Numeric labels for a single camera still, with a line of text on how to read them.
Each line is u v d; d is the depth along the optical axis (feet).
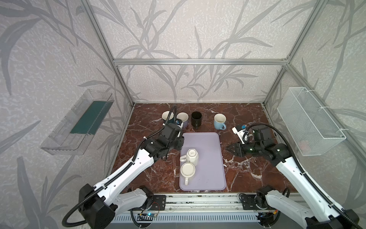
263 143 1.81
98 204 1.22
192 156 2.61
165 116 3.23
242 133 2.16
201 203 2.47
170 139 1.88
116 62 3.07
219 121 3.16
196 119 3.34
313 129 2.07
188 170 2.56
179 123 2.20
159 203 2.40
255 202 2.40
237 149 2.11
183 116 3.45
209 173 2.71
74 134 2.10
